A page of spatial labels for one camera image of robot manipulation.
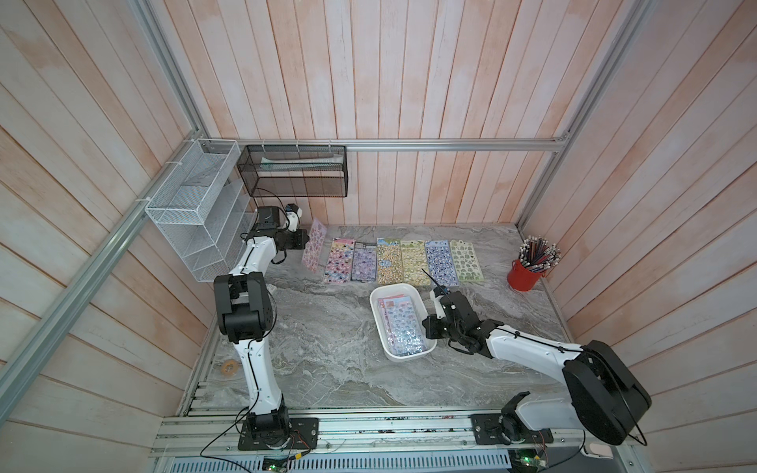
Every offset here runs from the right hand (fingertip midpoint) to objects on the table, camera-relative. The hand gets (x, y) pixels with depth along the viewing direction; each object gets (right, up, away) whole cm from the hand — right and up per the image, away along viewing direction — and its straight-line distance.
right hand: (422, 320), depth 90 cm
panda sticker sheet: (-9, +18, +20) cm, 29 cm away
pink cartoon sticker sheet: (-28, +18, +21) cm, 39 cm away
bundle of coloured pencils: (+39, +21, +5) cm, 45 cm away
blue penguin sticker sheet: (+10, +17, +19) cm, 28 cm away
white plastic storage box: (-14, +8, +3) cm, 16 cm away
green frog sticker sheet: (+20, +18, +20) cm, 34 cm away
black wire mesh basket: (-42, +51, +14) cm, 67 cm away
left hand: (-38, +26, +11) cm, 47 cm away
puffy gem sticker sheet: (-19, +18, +21) cm, 33 cm away
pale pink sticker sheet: (-37, +22, +14) cm, 45 cm away
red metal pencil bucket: (+36, +12, +10) cm, 39 cm away
